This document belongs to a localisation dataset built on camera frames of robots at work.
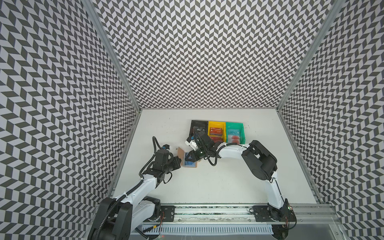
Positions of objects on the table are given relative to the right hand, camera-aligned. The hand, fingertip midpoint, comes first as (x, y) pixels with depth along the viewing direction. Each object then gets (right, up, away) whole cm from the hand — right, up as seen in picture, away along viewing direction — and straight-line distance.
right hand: (187, 160), depth 89 cm
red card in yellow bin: (+19, +16, +13) cm, 28 cm away
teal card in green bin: (+31, +16, +14) cm, 38 cm away
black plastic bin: (+9, +20, +17) cm, 28 cm away
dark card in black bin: (+8, +17, +16) cm, 25 cm away
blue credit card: (+2, -2, 0) cm, 2 cm away
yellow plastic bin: (+21, +21, +15) cm, 34 cm away
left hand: (-3, 0, -1) cm, 4 cm away
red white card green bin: (+31, +12, +10) cm, 35 cm away
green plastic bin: (+33, +20, +13) cm, 41 cm away
